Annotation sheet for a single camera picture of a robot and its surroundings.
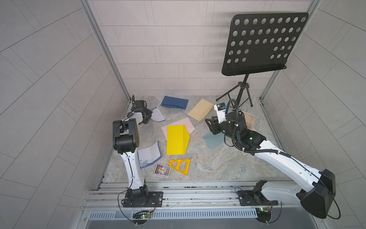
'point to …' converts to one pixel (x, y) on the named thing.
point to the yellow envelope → (177, 140)
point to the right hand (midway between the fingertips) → (207, 119)
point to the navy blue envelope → (174, 102)
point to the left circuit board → (142, 214)
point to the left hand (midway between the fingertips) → (151, 111)
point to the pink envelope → (186, 122)
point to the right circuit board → (264, 214)
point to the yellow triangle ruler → (186, 168)
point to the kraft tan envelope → (201, 109)
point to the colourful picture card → (162, 170)
